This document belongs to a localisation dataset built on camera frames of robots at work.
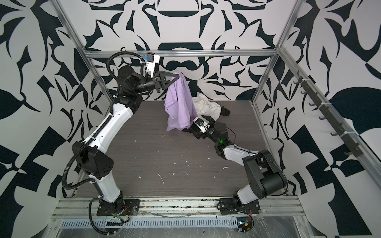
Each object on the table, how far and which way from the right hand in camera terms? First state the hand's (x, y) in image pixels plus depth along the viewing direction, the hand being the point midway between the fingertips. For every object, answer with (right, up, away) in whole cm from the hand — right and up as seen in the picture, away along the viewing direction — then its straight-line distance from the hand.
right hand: (199, 119), depth 85 cm
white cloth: (+5, +8, +16) cm, 19 cm away
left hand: (-9, +19, -26) cm, 34 cm away
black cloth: (+19, +5, +24) cm, 31 cm away
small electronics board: (+20, -50, -14) cm, 55 cm away
